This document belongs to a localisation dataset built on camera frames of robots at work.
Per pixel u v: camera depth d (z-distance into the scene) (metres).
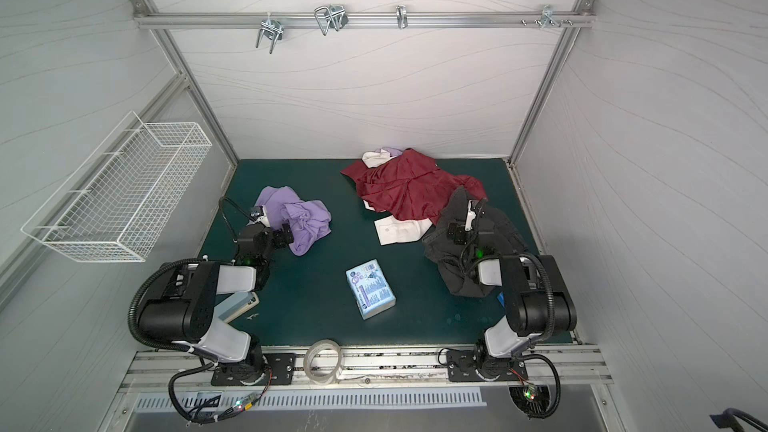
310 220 0.97
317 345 0.74
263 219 0.83
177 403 0.67
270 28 0.78
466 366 0.73
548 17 0.76
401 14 0.72
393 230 1.01
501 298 0.85
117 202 0.68
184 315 0.45
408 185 1.04
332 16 0.76
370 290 0.82
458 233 0.86
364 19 0.79
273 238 0.82
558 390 0.70
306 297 0.88
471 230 0.84
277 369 0.74
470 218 0.84
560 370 0.73
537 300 0.46
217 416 0.66
